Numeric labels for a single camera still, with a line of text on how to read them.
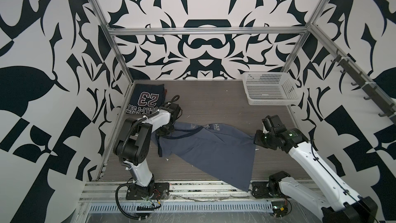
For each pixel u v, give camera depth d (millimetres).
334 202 406
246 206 713
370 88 584
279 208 714
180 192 758
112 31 913
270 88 1151
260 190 742
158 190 733
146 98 1049
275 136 581
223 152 870
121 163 447
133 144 476
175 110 749
